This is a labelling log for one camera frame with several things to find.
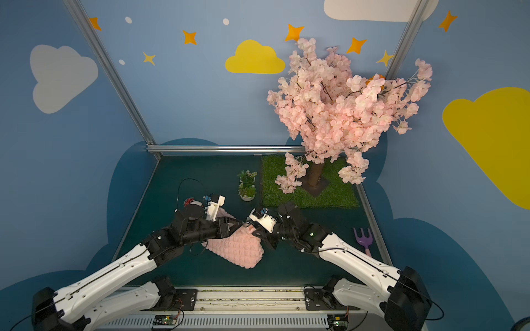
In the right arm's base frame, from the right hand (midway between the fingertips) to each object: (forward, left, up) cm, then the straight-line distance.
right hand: (257, 229), depth 75 cm
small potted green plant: (+26, +8, -12) cm, 30 cm away
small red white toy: (+19, +35, -13) cm, 42 cm away
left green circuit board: (-28, +31, -18) cm, 46 cm away
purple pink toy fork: (+5, -46, -16) cm, 49 cm away
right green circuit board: (-25, -31, -19) cm, 44 cm away
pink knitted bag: (-6, +5, -5) cm, 9 cm away
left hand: (0, +5, +6) cm, 8 cm away
